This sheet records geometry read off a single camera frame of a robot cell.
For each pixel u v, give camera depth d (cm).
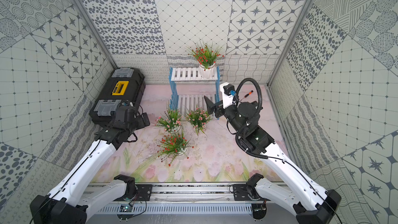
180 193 75
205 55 82
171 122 84
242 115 45
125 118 57
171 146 74
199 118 85
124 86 95
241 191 74
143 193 74
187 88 122
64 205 37
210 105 56
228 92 50
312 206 37
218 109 55
